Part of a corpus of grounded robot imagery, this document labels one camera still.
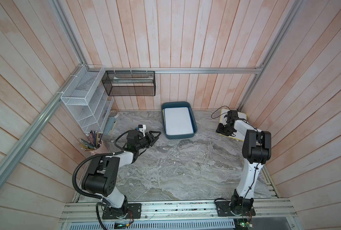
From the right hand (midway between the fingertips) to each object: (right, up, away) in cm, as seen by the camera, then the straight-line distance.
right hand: (218, 129), depth 106 cm
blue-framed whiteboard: (-31, +7, +3) cm, 32 cm away
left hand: (-43, -3, -18) cm, 47 cm away
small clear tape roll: (-84, +14, +13) cm, 87 cm away
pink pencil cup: (-80, -11, -20) cm, 83 cm away
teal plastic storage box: (-29, +21, +11) cm, 37 cm away
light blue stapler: (-82, +4, -1) cm, 82 cm away
